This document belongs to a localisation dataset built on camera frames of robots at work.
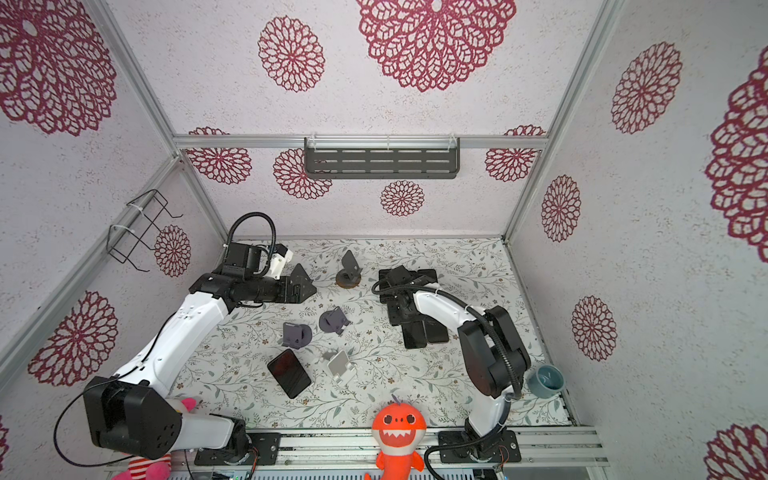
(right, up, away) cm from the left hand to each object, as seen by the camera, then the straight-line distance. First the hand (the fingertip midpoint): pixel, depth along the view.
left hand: (301, 295), depth 81 cm
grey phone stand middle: (+6, -9, +12) cm, 17 cm away
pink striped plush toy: (-29, -37, -15) cm, 49 cm away
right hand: (+27, -7, +12) cm, 30 cm away
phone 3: (+39, -13, +14) cm, 44 cm away
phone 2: (+39, +5, +28) cm, 49 cm away
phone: (+26, +5, -5) cm, 27 cm away
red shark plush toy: (+26, -30, -12) cm, 41 cm away
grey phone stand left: (-4, -13, +9) cm, 16 cm away
